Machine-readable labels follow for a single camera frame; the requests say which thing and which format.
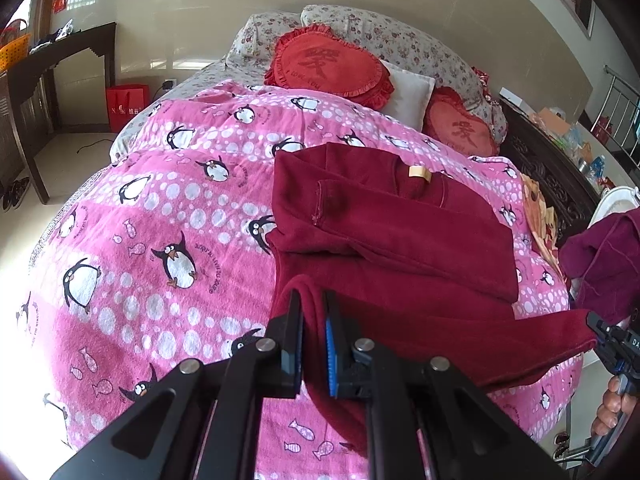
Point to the long floral pillow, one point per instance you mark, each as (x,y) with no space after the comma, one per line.
(410,40)

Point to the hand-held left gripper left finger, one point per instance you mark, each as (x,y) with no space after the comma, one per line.
(290,355)

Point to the orange plastic basket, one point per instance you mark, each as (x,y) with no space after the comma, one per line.
(12,55)

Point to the dark wooden nightstand with clutter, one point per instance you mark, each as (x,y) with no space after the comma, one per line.
(545,170)

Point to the small red heart pillow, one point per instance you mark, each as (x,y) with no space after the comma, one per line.
(460,127)

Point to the person's right hand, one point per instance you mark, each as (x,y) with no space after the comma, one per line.
(610,410)

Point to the orange floral cloth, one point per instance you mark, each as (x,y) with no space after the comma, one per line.
(542,220)

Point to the pink penguin print blanket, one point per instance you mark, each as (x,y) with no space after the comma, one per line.
(150,210)

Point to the wall outlet with plug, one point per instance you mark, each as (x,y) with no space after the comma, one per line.
(171,83)

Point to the white box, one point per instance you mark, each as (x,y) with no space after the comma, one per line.
(517,100)

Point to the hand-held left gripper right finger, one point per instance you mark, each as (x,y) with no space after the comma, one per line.
(331,355)

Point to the metal rail rack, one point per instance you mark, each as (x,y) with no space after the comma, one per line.
(622,110)

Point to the red paper bag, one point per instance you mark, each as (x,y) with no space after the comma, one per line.
(127,107)

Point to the dark wooden console table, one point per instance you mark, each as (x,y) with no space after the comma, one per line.
(65,55)

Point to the large red heart pillow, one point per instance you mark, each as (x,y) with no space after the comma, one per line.
(325,65)

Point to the short floral pillow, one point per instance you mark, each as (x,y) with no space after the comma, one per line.
(260,35)

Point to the white pillow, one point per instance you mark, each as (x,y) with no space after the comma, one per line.
(407,90)

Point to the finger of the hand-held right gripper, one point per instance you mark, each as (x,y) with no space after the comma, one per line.
(597,325)

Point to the white basin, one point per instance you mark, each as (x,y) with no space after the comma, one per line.
(612,202)

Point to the blue plastic bag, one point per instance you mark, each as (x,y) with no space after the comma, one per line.
(598,165)

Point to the crumpled cloth pile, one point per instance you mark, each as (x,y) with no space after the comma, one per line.
(52,37)

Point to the dark red fleece sweater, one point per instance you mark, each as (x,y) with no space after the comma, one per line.
(400,240)

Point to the black shoe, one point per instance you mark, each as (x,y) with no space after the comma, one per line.
(9,195)
(21,190)

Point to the purple garment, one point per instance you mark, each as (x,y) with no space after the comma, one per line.
(600,260)

